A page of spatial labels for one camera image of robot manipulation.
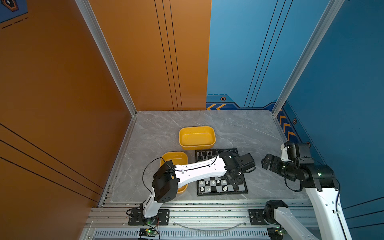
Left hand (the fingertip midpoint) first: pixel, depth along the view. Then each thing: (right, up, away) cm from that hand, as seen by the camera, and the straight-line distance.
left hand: (235, 179), depth 75 cm
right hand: (+14, +9, -6) cm, 18 cm away
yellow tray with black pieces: (-17, +18, +31) cm, 40 cm away
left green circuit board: (-43, -24, -4) cm, 49 cm away
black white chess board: (-8, -6, +8) cm, 13 cm away
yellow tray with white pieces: (-31, +7, +19) cm, 37 cm away
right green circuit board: (+18, -24, -4) cm, 31 cm away
